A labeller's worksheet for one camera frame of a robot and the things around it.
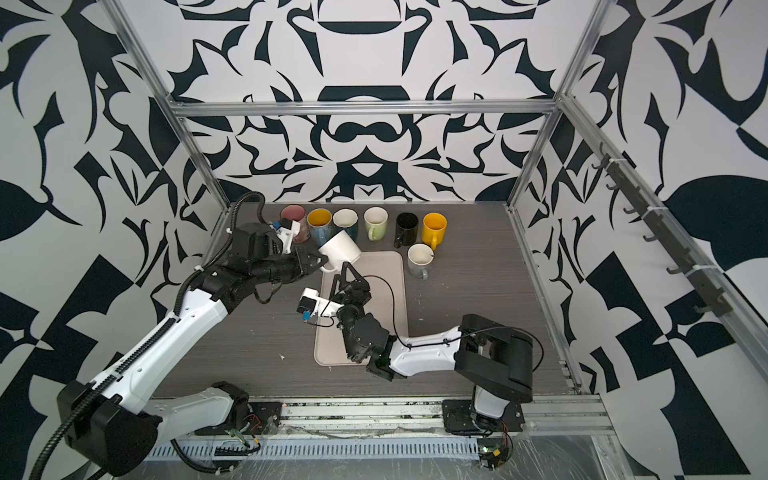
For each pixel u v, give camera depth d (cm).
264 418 74
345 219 104
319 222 101
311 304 62
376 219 108
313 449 71
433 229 102
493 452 71
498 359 46
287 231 69
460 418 74
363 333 57
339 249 74
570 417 76
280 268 63
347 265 69
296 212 104
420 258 98
